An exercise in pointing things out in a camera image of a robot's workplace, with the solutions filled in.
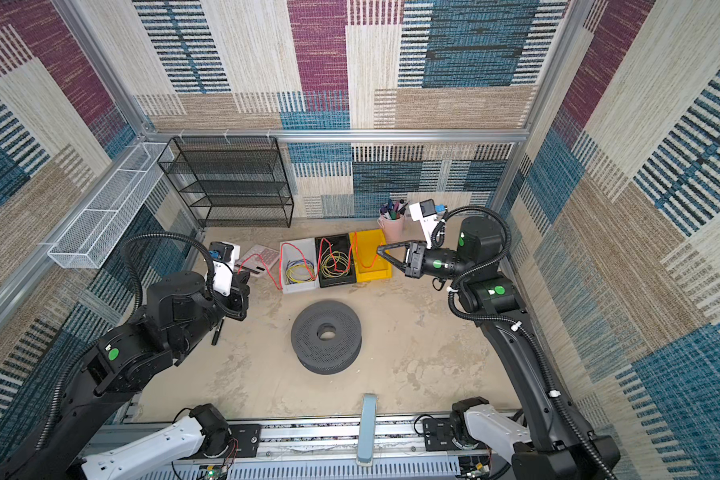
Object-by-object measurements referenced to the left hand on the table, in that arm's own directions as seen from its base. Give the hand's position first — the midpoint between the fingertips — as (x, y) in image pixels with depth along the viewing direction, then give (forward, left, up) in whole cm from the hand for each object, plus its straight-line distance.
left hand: (248, 270), depth 62 cm
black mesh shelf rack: (+53, +23, -18) cm, 61 cm away
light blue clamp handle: (-21, -24, -37) cm, 49 cm away
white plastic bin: (+37, -3, -37) cm, 53 cm away
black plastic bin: (+40, -16, -39) cm, 58 cm away
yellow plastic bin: (+24, -30, -34) cm, 51 cm away
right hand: (+1, -27, +3) cm, 27 cm away
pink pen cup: (+40, -35, -26) cm, 59 cm away
